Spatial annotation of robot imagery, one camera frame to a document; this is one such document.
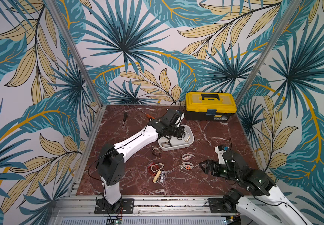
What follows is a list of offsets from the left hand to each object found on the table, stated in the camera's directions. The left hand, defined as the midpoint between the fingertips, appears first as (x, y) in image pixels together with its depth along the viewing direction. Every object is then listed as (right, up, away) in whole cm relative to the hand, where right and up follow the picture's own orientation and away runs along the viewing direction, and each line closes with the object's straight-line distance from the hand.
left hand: (182, 133), depth 81 cm
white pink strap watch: (+4, -16, +9) cm, 18 cm away
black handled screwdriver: (-41, +10, +29) cm, 51 cm away
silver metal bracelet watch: (0, -21, +6) cm, 22 cm away
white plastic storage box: (-6, -8, +16) cm, 18 cm away
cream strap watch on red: (-18, -21, +3) cm, 28 cm away
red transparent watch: (-16, -22, +5) cm, 28 cm away
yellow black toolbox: (+22, +18, +19) cm, 34 cm away
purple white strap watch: (-12, -25, 0) cm, 27 cm away
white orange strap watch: (+4, -20, +5) cm, 21 cm away
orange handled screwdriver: (-24, +12, +32) cm, 42 cm away
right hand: (+10, -16, -9) cm, 21 cm away
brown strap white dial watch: (-9, -9, +15) cm, 20 cm away
